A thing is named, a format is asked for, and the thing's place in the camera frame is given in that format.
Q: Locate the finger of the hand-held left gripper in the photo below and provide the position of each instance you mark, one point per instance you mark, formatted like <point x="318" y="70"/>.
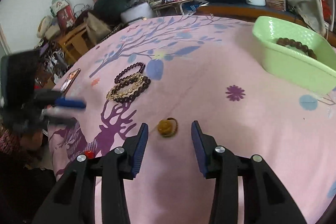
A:
<point x="59" y="119"/>
<point x="71" y="103"/>

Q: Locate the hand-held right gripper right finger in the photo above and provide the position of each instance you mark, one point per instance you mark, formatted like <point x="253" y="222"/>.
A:
<point x="198" y="150"/>

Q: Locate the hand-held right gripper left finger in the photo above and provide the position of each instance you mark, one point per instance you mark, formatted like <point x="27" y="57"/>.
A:
<point x="140" y="150"/>

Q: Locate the yellow amber pendant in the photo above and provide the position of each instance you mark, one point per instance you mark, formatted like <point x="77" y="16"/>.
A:
<point x="165" y="127"/>

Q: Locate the light green plastic basin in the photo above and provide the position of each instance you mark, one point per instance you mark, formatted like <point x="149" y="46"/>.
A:
<point x="286" y="66"/>

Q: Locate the person's left forearm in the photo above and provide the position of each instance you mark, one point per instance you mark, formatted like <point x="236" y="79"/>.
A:
<point x="13" y="144"/>

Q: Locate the smartphone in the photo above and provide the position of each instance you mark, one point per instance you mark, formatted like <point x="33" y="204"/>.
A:
<point x="69" y="81"/>

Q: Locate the small red bead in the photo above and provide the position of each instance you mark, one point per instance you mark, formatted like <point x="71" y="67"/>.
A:
<point x="89" y="154"/>

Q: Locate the pink tree printed blanket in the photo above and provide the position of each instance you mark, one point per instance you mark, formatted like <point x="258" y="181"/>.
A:
<point x="199" y="98"/>

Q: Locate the wooden stool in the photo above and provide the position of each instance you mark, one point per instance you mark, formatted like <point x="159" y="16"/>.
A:
<point x="73" y="43"/>

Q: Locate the brown paper bag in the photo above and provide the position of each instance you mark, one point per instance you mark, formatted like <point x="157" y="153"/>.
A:
<point x="97" y="28"/>

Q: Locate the dark green bag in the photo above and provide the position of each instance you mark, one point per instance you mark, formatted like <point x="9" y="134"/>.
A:
<point x="110" y="6"/>

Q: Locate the small folding table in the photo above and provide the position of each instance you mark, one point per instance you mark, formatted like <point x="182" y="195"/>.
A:
<point x="170" y="5"/>

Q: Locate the wooden desk with blue top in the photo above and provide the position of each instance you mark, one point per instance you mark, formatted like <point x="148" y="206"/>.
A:
<point x="236" y="12"/>

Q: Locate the blue and white shoebox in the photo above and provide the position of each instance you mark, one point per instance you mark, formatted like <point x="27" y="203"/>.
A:
<point x="190" y="6"/>

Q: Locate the clear jar with red contents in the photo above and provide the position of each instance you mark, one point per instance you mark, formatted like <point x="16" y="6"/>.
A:
<point x="328" y="6"/>

